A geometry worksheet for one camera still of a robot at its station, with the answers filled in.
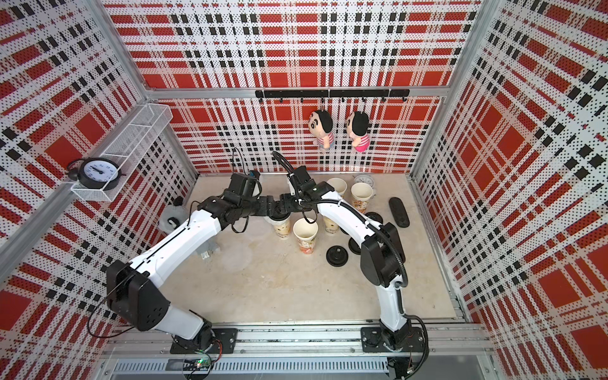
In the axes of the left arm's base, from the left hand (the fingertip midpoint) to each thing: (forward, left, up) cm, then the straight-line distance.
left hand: (268, 202), depth 83 cm
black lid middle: (-7, -32, -21) cm, 39 cm away
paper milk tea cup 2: (-2, -23, -14) cm, 27 cm away
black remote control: (+9, -54, -20) cm, 58 cm away
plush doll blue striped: (+28, -19, +13) cm, 37 cm away
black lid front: (-12, -25, -19) cm, 34 cm away
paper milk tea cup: (-4, -4, -11) cm, 13 cm away
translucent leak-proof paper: (-5, -3, -5) cm, 8 cm away
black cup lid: (-4, -4, -3) cm, 7 cm away
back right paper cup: (+9, -35, -7) cm, 37 cm away
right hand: (+2, -8, -4) cm, 8 cm away
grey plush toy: (-6, +33, -1) cm, 34 cm away
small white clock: (+29, -40, -18) cm, 53 cm away
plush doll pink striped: (+31, -34, +11) cm, 47 cm away
